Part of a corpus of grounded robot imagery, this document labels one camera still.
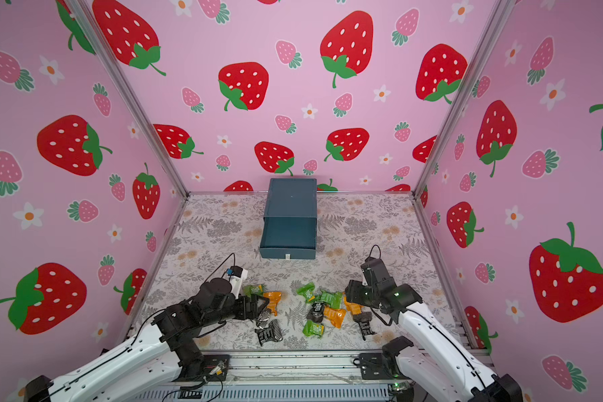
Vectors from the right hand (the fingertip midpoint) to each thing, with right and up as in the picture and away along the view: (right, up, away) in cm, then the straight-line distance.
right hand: (355, 291), depth 81 cm
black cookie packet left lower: (-27, -13, -2) cm, 30 cm away
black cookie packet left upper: (-31, -9, 0) cm, 32 cm away
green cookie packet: (-34, -2, +7) cm, 35 cm away
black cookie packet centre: (-13, -8, +2) cm, 15 cm away
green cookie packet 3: (-7, -5, +6) cm, 10 cm away
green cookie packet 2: (-16, -2, +7) cm, 18 cm away
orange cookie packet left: (-28, -4, +6) cm, 29 cm away
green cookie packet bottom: (-15, -12, -2) cm, 19 cm away
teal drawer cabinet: (-23, +21, +9) cm, 32 cm away
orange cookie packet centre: (-7, -9, +2) cm, 12 cm away
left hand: (-30, -1, -5) cm, 30 cm away
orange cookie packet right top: (0, -6, +2) cm, 7 cm away
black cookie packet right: (+3, -10, +2) cm, 11 cm away
